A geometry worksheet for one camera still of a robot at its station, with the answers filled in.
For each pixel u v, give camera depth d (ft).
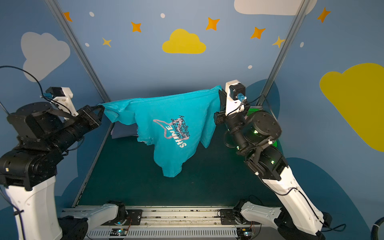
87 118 1.38
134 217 2.46
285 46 2.70
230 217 2.45
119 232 2.33
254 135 1.03
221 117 1.40
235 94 1.09
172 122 1.96
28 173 0.93
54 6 2.23
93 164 3.21
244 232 2.35
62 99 1.33
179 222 2.43
